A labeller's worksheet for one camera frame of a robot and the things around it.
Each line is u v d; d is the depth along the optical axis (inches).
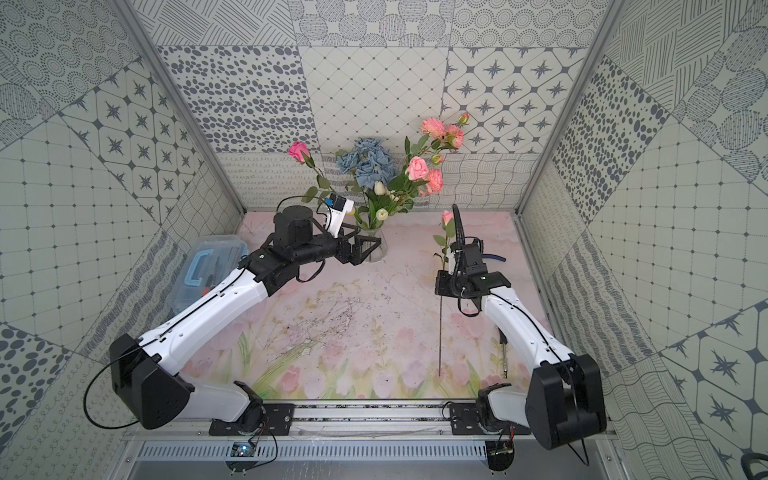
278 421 28.9
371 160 33.0
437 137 33.2
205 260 35.9
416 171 28.1
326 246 24.6
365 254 26.0
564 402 15.7
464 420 28.9
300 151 31.5
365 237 26.0
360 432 28.8
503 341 34.0
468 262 25.6
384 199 32.3
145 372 15.2
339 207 24.5
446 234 34.8
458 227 27.1
